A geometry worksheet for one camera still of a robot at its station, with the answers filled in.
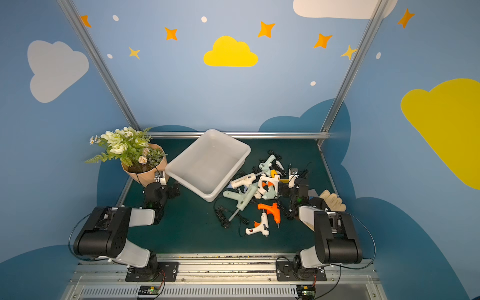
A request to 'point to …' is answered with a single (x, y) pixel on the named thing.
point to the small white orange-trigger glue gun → (259, 227)
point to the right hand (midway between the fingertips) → (292, 179)
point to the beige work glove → (334, 203)
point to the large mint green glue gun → (243, 199)
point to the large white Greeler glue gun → (246, 180)
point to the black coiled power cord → (222, 217)
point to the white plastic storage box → (207, 165)
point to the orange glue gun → (274, 210)
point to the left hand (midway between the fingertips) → (167, 180)
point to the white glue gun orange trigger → (264, 184)
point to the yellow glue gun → (273, 172)
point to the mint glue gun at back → (265, 165)
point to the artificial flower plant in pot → (139, 158)
